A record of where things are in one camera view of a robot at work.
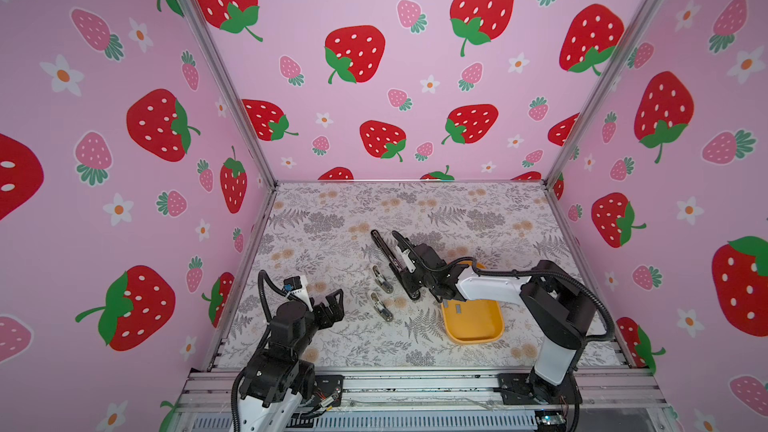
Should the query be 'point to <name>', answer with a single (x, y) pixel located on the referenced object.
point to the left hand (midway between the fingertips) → (329, 295)
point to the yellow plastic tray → (472, 321)
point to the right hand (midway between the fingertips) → (401, 271)
